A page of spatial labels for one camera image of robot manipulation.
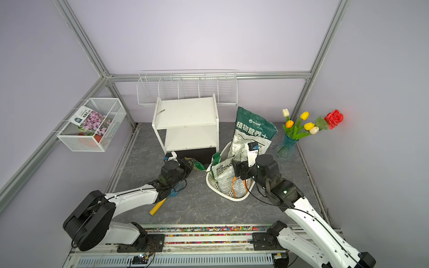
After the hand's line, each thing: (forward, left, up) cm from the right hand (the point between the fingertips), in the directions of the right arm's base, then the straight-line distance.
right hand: (240, 158), depth 71 cm
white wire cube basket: (+8, +73, +3) cm, 73 cm away
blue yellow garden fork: (-12, +41, -25) cm, 49 cm away
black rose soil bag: (+1, +7, -15) cm, 17 cm away
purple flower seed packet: (+15, +67, +9) cm, 69 cm away
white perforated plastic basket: (+15, +6, -18) cm, 24 cm away
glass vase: (+17, -28, -11) cm, 35 cm away
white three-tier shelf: (+14, +24, +8) cm, 28 cm away
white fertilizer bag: (+11, -1, -11) cm, 16 cm away
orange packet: (-7, 0, -16) cm, 18 cm away
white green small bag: (+7, +11, -11) cm, 17 cm away
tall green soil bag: (+19, -7, 0) cm, 20 cm away
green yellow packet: (+5, +21, -13) cm, 25 cm away
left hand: (+7, +21, -12) cm, 25 cm away
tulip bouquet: (+18, -31, -2) cm, 36 cm away
